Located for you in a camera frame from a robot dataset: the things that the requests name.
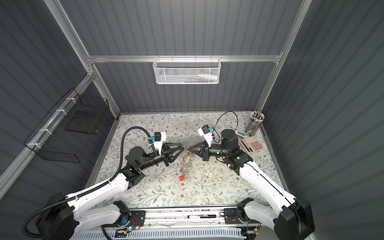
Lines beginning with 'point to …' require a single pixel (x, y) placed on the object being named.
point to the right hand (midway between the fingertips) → (191, 151)
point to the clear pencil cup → (256, 118)
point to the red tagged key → (181, 178)
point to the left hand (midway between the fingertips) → (183, 146)
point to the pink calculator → (252, 145)
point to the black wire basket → (67, 133)
